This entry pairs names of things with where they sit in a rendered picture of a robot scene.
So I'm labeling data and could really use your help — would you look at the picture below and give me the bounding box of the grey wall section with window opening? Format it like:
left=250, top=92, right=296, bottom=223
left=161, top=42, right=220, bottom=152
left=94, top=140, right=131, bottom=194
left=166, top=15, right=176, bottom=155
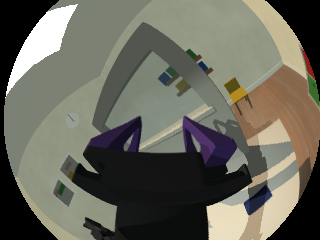
left=92, top=22, right=250, bottom=161

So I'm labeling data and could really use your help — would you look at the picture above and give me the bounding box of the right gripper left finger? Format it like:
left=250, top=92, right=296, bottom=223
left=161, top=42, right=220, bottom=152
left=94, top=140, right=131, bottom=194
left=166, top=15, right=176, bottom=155
left=87, top=116, right=142, bottom=152

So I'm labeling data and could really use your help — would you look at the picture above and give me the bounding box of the grey window sill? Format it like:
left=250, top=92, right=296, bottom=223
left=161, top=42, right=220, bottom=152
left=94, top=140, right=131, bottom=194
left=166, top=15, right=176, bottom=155
left=139, top=105, right=216, bottom=152

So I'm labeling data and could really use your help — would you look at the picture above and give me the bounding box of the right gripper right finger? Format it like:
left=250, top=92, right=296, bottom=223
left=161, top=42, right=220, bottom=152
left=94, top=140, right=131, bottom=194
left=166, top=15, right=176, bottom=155
left=182, top=116, right=237, bottom=168

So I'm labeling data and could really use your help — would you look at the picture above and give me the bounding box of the clear glass window pane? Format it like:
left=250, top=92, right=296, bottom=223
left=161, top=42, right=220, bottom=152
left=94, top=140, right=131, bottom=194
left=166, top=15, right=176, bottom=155
left=101, top=50, right=209, bottom=148

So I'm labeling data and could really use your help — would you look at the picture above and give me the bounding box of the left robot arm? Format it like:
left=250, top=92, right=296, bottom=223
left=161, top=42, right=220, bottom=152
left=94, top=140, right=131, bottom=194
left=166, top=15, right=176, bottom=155
left=83, top=217, right=114, bottom=240

